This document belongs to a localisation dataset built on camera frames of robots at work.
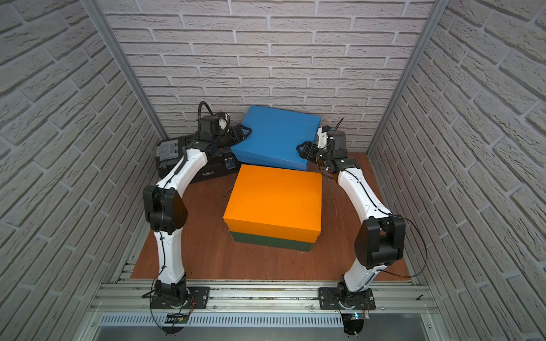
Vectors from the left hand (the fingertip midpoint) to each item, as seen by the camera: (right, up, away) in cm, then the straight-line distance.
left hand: (253, 129), depth 89 cm
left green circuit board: (-24, -69, -17) cm, 75 cm away
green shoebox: (+8, -45, -11) cm, 47 cm away
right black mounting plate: (+32, -63, -16) cm, 72 cm away
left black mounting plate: (-18, -63, -16) cm, 68 cm away
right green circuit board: (+35, -68, -17) cm, 79 cm away
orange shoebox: (+10, -30, -11) cm, 33 cm away
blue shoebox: (+10, -3, -2) cm, 10 cm away
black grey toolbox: (-40, -9, +6) cm, 41 cm away
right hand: (+22, -9, -5) cm, 24 cm away
